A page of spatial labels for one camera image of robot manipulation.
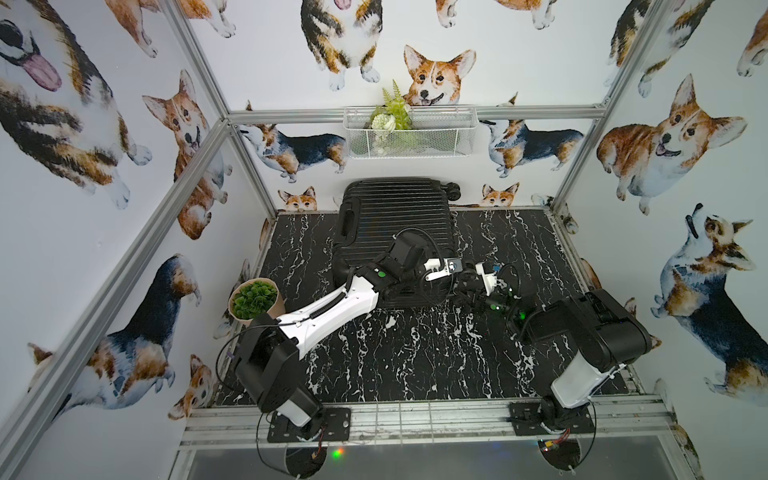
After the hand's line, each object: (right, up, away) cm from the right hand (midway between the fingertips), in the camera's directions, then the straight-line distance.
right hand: (454, 290), depth 88 cm
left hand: (-6, +11, -8) cm, 14 cm away
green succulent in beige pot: (-58, -1, -3) cm, 58 cm away
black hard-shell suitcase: (-25, +24, +6) cm, 35 cm away
